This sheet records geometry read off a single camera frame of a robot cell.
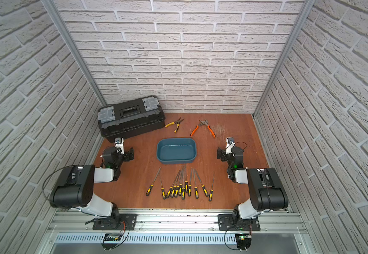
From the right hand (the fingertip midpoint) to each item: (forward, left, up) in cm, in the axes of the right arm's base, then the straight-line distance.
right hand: (228, 146), depth 95 cm
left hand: (+5, +63, +2) cm, 64 cm away
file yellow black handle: (-23, +36, -5) cm, 43 cm away
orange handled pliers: (+25, +11, -5) cm, 27 cm away
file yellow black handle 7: (-20, +25, -6) cm, 33 cm away
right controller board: (-47, +2, -7) cm, 47 cm away
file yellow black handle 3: (-21, +32, -5) cm, 38 cm away
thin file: (-22, +40, -5) cm, 46 cm away
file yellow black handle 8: (-22, +22, -6) cm, 31 cm away
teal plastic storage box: (+3, +33, -6) cm, 33 cm away
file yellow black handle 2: (-22, +34, -5) cm, 41 cm away
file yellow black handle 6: (-19, +27, -6) cm, 34 cm away
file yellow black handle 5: (-22, +29, -5) cm, 37 cm away
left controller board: (-43, +64, -8) cm, 77 cm away
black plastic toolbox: (+17, +59, +12) cm, 63 cm away
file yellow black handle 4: (-21, +31, -5) cm, 38 cm away
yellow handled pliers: (+26, +31, -4) cm, 41 cm away
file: (-19, +46, -5) cm, 50 cm away
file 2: (-24, +14, -6) cm, 28 cm away
